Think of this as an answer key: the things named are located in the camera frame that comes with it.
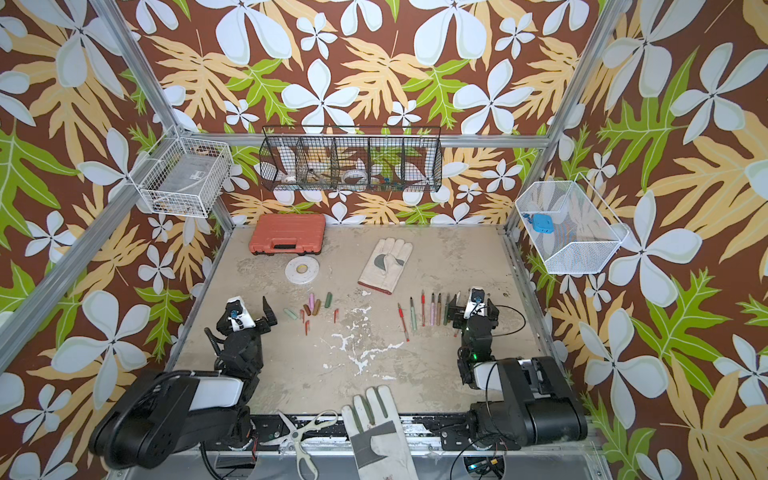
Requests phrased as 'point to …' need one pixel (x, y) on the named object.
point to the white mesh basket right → (569, 225)
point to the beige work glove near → (380, 448)
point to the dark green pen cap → (328, 301)
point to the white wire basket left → (185, 176)
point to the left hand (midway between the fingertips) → (244, 301)
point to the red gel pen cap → (302, 313)
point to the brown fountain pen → (439, 310)
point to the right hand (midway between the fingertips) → (470, 296)
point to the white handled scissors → (307, 468)
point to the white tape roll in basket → (355, 177)
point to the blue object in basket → (543, 223)
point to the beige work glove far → (386, 264)
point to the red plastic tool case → (288, 233)
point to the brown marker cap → (307, 309)
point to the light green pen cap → (290, 313)
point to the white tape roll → (302, 270)
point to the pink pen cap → (312, 302)
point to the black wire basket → (351, 158)
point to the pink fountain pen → (433, 310)
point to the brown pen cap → (316, 307)
